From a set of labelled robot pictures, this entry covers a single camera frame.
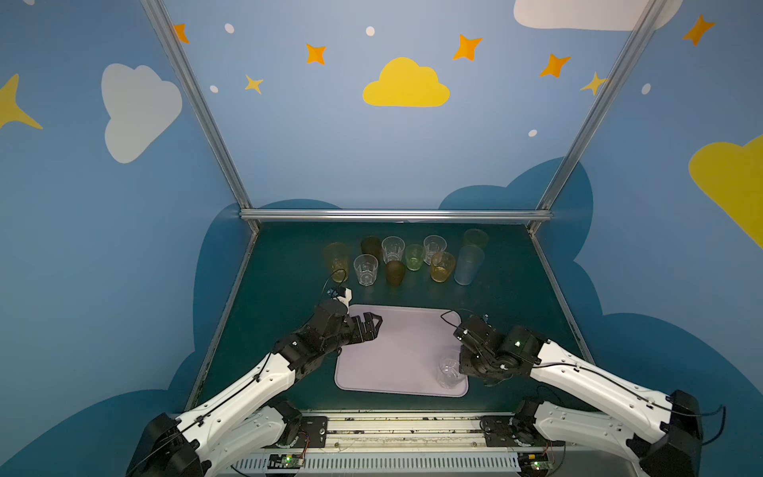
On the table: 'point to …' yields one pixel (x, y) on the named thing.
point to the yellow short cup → (442, 265)
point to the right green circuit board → (533, 463)
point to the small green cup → (414, 256)
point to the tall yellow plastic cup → (338, 257)
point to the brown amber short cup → (394, 271)
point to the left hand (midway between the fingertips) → (374, 323)
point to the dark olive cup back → (372, 244)
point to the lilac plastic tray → (404, 359)
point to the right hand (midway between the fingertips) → (465, 362)
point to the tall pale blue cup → (468, 264)
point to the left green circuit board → (285, 461)
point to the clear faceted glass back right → (433, 243)
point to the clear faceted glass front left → (367, 268)
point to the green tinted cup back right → (476, 237)
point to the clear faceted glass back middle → (392, 248)
